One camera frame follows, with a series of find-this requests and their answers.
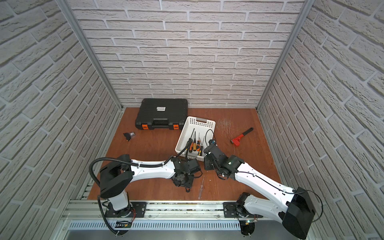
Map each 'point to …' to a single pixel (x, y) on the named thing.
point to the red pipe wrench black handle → (236, 141)
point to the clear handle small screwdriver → (201, 189)
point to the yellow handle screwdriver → (194, 143)
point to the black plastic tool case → (162, 114)
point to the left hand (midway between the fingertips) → (191, 183)
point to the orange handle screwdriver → (187, 189)
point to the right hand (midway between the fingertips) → (207, 159)
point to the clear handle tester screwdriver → (202, 146)
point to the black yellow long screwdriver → (190, 141)
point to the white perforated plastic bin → (200, 131)
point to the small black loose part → (128, 135)
